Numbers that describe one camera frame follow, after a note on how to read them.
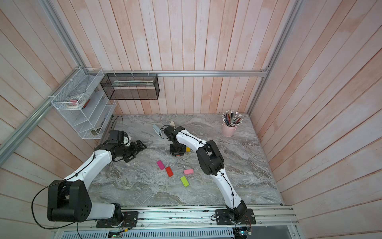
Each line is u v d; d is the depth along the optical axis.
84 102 0.74
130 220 0.73
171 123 1.11
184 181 0.86
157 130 1.07
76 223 0.46
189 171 0.90
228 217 0.66
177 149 0.85
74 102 0.73
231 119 1.03
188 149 0.69
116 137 0.69
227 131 1.04
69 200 0.41
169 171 0.90
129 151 0.76
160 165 0.93
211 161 0.61
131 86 1.01
